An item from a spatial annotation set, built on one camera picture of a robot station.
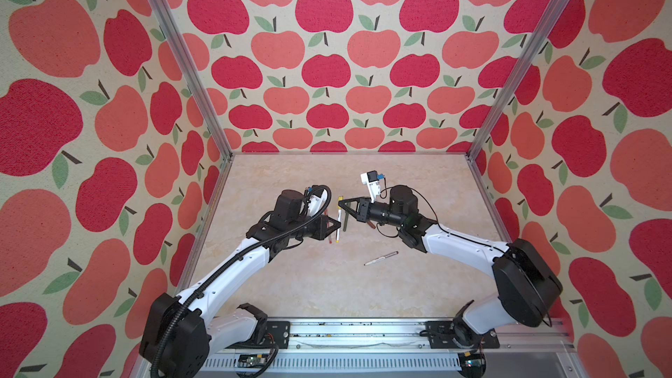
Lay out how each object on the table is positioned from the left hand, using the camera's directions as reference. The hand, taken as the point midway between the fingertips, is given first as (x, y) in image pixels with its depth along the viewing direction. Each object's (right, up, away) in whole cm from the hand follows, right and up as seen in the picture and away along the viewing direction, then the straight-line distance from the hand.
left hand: (340, 228), depth 75 cm
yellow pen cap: (0, +9, +1) cm, 9 cm away
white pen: (-1, -1, +1) cm, 2 cm away
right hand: (0, +5, +1) cm, 5 cm away
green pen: (+3, -2, +23) cm, 23 cm away
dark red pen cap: (+13, -3, +22) cm, 26 cm away
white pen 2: (+15, -13, +14) cm, 24 cm away
